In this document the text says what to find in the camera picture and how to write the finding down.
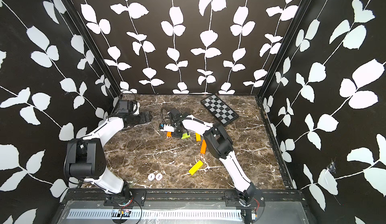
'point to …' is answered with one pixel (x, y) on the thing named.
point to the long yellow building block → (196, 168)
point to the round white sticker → (151, 177)
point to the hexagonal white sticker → (159, 176)
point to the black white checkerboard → (219, 109)
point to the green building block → (185, 135)
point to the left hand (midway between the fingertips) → (146, 115)
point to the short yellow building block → (198, 137)
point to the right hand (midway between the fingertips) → (174, 129)
